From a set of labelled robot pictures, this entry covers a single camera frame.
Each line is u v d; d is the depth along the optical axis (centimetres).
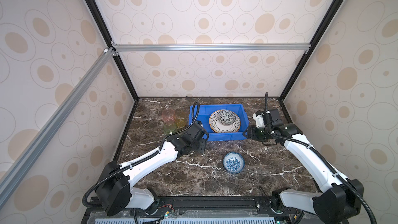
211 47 88
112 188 40
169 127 100
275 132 56
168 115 108
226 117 103
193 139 60
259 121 72
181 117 105
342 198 38
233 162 85
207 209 73
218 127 99
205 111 106
